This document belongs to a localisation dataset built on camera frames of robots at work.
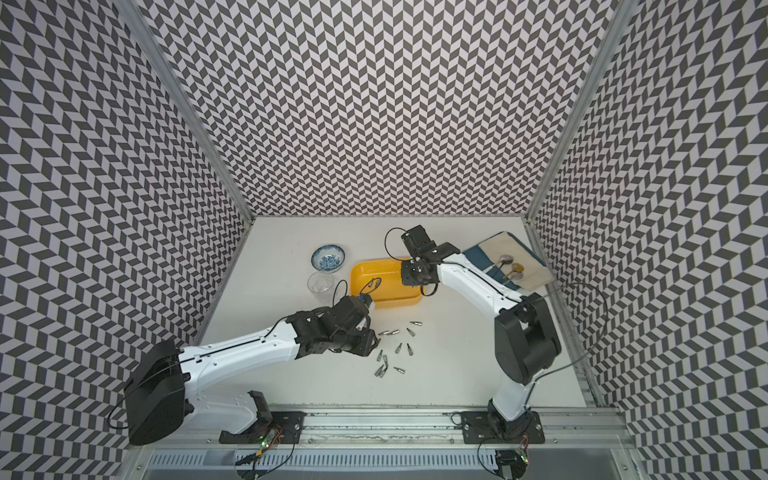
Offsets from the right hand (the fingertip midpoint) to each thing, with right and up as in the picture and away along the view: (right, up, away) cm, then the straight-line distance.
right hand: (413, 280), depth 88 cm
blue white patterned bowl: (-29, +6, +17) cm, 35 cm away
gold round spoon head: (+38, +3, +16) cm, 41 cm away
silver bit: (-1, -16, +3) cm, 16 cm away
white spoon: (+34, +5, +17) cm, 39 cm away
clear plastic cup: (-30, -2, +8) cm, 31 cm away
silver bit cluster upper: (-10, -21, -3) cm, 23 cm away
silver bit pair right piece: (-5, -15, -1) cm, 16 cm away
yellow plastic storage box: (-10, -2, +14) cm, 17 cm away
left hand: (-12, -16, -9) cm, 22 cm away
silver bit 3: (-4, -19, -2) cm, 20 cm away
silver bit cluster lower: (-9, -24, -6) cm, 27 cm away
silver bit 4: (-1, -20, -2) cm, 20 cm away
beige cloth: (+41, +1, +9) cm, 42 cm away
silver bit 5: (-4, -25, -5) cm, 25 cm away
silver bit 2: (+2, -14, +3) cm, 14 cm away
